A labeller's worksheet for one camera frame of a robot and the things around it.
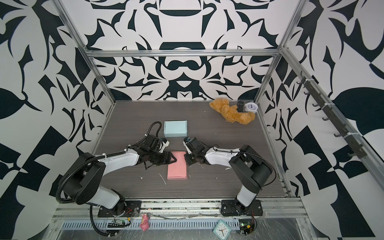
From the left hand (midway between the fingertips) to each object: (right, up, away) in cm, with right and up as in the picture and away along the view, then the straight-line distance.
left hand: (173, 158), depth 87 cm
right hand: (+8, -1, +4) cm, 9 cm away
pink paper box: (+3, -6, -3) cm, 7 cm away
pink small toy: (-10, -24, -19) cm, 33 cm away
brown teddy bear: (+36, +26, +15) cm, 47 cm away
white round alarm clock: (+55, +31, +27) cm, 69 cm away
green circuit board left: (-25, -28, -14) cm, 40 cm away
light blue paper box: (0, +16, +12) cm, 20 cm away
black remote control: (+48, +32, +31) cm, 65 cm away
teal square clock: (+24, -27, -19) cm, 41 cm away
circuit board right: (+36, -28, -16) cm, 48 cm away
